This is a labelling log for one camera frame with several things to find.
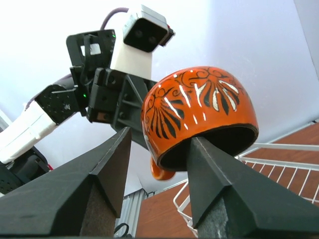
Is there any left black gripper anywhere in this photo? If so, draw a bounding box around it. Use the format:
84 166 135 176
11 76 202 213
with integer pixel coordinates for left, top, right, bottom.
87 68 156 149

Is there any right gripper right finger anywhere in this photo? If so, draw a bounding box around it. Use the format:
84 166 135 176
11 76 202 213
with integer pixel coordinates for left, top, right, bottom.
187 137 319 238

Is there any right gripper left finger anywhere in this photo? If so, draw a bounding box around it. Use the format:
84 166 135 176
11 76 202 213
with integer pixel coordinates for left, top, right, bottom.
0 127 132 236

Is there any small orange cup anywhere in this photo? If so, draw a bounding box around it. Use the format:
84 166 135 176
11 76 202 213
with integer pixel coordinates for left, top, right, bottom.
141 66 259 181

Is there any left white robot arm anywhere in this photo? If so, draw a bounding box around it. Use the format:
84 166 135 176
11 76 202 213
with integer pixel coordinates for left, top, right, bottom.
0 27 162 194

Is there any aluminium frame rail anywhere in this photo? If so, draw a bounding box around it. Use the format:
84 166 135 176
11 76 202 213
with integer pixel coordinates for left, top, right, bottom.
114 189 156 238

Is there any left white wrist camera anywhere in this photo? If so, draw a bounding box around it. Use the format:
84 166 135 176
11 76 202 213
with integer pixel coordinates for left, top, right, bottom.
110 4 175 80

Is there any white wire dish rack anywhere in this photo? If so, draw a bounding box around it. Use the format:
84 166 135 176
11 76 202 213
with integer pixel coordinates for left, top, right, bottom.
172 142 319 231

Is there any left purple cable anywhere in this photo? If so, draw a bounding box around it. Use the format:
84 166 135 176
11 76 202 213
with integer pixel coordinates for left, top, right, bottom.
23 7 130 110

